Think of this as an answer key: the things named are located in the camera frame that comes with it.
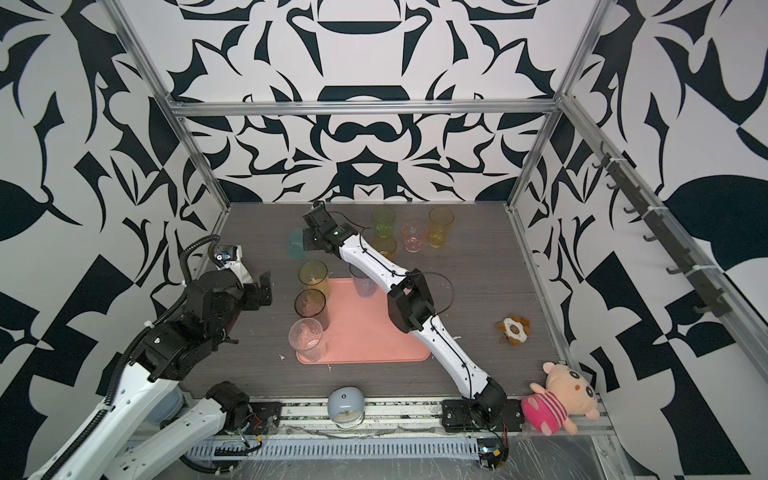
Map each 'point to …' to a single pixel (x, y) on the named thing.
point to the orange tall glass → (440, 219)
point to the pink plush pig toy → (552, 408)
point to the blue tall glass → (363, 284)
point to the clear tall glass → (305, 336)
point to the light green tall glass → (314, 274)
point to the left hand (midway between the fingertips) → (246, 269)
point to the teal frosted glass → (295, 245)
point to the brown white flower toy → (515, 329)
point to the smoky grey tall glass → (312, 303)
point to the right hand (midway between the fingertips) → (308, 234)
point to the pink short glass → (413, 232)
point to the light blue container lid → (167, 408)
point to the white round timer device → (346, 407)
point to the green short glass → (383, 217)
